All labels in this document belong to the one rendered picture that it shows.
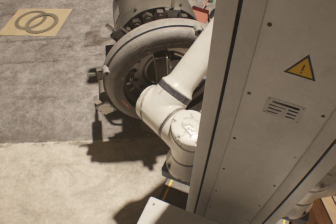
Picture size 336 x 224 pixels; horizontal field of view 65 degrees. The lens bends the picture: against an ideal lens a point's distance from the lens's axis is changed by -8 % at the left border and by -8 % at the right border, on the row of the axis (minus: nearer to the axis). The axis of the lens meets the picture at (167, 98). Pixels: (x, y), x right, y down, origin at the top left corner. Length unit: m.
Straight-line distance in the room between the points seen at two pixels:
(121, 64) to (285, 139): 1.00
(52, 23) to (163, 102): 2.53
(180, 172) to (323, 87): 0.79
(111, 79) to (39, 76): 1.36
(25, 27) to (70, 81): 1.16
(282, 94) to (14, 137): 2.14
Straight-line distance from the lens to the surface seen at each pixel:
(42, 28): 3.44
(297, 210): 1.22
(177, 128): 1.03
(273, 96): 0.58
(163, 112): 1.09
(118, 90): 1.59
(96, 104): 1.74
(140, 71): 1.69
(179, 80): 1.12
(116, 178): 1.99
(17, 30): 3.56
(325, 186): 1.06
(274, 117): 0.62
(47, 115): 2.44
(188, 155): 1.07
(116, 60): 1.46
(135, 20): 1.73
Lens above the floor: 1.78
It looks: 49 degrees down
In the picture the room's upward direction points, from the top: straight up
